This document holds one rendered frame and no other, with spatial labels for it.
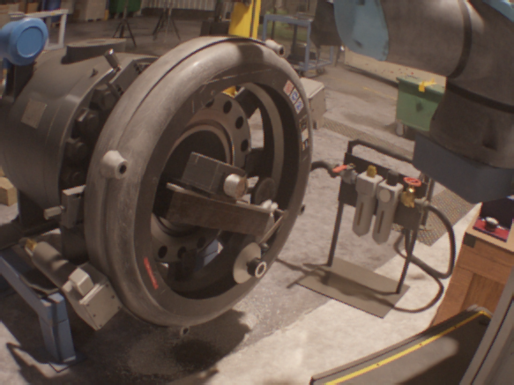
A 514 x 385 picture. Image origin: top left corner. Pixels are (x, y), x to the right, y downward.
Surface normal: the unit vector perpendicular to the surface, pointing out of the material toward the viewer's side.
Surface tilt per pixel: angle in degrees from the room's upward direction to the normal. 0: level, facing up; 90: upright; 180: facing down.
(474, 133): 70
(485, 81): 90
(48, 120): 63
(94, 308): 90
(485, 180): 90
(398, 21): 96
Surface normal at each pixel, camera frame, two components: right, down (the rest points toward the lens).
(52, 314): 0.79, 0.32
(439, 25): 0.06, 0.32
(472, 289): -0.61, 0.26
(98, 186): -0.55, 0.02
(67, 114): -0.44, -0.31
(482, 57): 0.02, 0.64
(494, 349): -0.89, 0.10
